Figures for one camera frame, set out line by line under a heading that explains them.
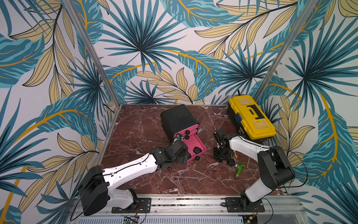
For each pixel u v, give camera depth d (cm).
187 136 90
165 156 57
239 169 85
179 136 70
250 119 90
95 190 39
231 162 88
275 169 46
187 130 86
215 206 75
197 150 92
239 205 72
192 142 94
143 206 74
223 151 77
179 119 94
